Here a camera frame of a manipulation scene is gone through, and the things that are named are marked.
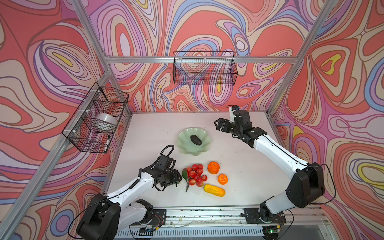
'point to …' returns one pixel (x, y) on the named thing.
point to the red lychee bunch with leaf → (193, 175)
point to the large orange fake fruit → (213, 167)
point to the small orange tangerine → (223, 179)
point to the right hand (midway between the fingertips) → (221, 126)
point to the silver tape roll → (106, 119)
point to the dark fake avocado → (196, 140)
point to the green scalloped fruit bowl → (186, 145)
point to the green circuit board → (145, 231)
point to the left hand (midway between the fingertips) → (180, 178)
